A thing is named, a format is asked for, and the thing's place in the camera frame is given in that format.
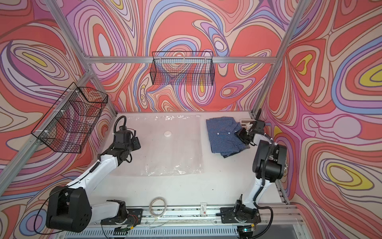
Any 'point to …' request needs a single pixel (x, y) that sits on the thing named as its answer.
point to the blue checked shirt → (223, 139)
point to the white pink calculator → (244, 123)
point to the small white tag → (203, 209)
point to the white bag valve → (167, 133)
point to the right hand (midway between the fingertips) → (237, 136)
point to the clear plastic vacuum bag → (171, 145)
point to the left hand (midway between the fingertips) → (136, 140)
